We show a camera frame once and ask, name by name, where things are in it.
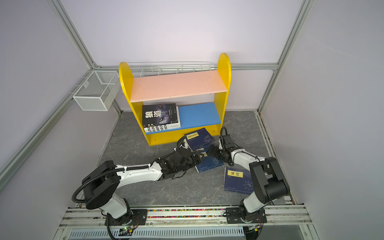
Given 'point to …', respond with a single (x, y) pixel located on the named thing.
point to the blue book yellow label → (238, 180)
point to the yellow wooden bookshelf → (212, 116)
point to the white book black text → (156, 128)
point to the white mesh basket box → (100, 91)
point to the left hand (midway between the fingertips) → (201, 160)
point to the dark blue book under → (208, 162)
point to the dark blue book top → (198, 138)
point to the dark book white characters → (158, 114)
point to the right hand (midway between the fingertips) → (213, 154)
